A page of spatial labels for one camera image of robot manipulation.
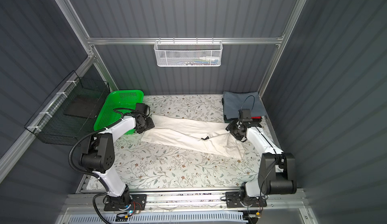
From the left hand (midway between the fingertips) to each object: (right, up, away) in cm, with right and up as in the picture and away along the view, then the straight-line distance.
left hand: (149, 126), depth 96 cm
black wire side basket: (-31, +8, -23) cm, 40 cm away
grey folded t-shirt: (+57, +16, +9) cm, 60 cm away
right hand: (+52, -2, -7) cm, 52 cm away
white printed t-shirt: (+38, -7, 0) cm, 38 cm away
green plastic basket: (-31, +15, +20) cm, 40 cm away
